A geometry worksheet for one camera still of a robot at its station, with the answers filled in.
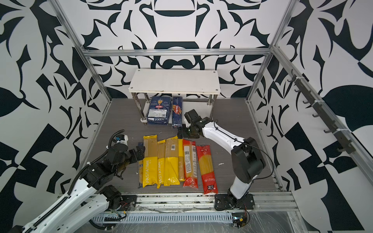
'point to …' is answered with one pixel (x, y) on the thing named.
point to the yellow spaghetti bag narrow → (180, 159)
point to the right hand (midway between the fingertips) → (183, 133)
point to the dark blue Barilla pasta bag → (159, 109)
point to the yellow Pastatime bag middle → (161, 163)
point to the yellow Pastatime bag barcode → (171, 168)
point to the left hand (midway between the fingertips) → (138, 147)
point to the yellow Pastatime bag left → (150, 161)
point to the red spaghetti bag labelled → (190, 178)
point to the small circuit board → (239, 219)
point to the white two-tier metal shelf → (144, 82)
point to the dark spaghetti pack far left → (140, 169)
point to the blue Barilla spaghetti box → (177, 111)
